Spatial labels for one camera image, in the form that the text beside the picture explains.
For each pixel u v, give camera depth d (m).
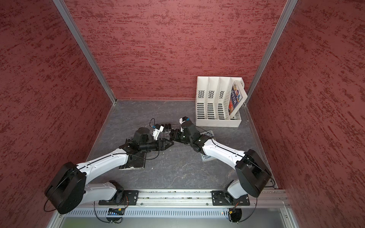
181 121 0.78
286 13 0.73
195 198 0.76
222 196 0.75
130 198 0.74
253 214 0.69
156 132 0.76
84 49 0.87
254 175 0.43
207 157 0.87
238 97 0.94
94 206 0.70
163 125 0.77
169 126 0.94
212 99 1.17
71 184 0.40
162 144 0.73
